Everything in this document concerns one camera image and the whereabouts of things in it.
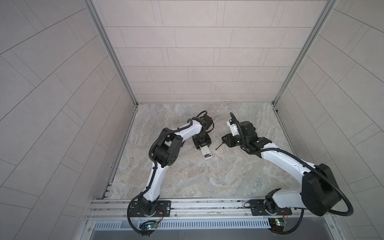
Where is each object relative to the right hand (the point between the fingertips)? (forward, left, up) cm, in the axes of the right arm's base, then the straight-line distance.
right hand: (222, 138), depth 84 cm
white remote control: (-3, +9, -10) cm, 14 cm away
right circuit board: (-40, -20, -13) cm, 46 cm away
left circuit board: (-37, +37, -9) cm, 53 cm away
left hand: (+3, +6, -12) cm, 13 cm away
